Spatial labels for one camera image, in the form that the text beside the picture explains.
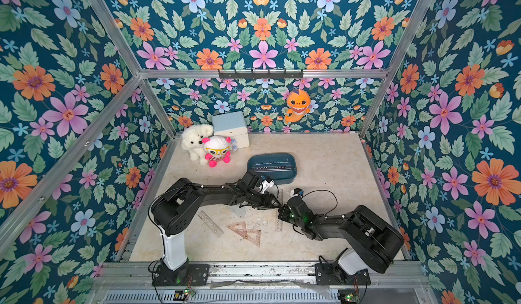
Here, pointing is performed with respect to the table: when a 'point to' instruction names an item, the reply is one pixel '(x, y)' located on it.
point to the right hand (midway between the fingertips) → (278, 210)
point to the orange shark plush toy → (299, 102)
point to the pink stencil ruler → (272, 167)
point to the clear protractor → (241, 212)
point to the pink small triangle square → (257, 241)
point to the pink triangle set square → (240, 231)
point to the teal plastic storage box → (261, 159)
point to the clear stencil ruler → (278, 221)
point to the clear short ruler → (211, 224)
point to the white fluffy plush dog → (192, 141)
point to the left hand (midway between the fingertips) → (279, 206)
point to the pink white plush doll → (217, 148)
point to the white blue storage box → (233, 125)
